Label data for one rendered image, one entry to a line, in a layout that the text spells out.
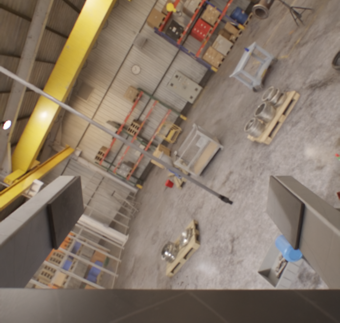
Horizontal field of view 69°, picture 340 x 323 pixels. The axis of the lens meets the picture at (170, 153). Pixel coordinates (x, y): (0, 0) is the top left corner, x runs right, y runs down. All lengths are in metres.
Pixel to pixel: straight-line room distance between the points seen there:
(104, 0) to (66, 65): 3.10
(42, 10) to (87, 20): 1.68
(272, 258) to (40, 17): 11.33
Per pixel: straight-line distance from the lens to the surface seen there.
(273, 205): 0.17
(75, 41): 12.09
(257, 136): 5.66
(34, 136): 13.07
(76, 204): 0.16
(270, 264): 3.86
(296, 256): 2.30
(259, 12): 8.12
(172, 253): 6.25
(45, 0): 12.20
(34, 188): 13.36
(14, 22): 11.97
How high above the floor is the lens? 2.50
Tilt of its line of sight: 10 degrees down
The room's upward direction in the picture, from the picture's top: 59 degrees counter-clockwise
